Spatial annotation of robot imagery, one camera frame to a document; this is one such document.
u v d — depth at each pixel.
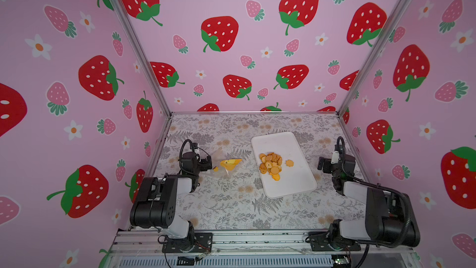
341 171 0.73
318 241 0.74
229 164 0.91
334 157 0.83
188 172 0.73
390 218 0.44
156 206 0.45
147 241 0.76
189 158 0.73
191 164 0.73
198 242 0.73
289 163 0.98
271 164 0.93
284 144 1.10
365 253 0.67
